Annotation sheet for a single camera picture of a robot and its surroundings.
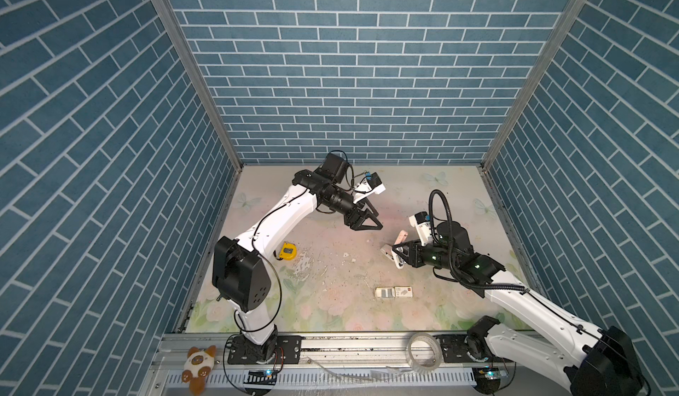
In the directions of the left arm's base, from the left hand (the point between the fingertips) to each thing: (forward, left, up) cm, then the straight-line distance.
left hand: (376, 219), depth 73 cm
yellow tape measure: (+2, +29, -23) cm, 37 cm away
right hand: (-4, -6, -8) cm, 11 cm away
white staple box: (-13, -7, -22) cm, 27 cm away
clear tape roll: (-27, -16, -22) cm, 38 cm away
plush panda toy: (-31, +48, -22) cm, 61 cm away
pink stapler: (-3, -8, -5) cm, 9 cm away
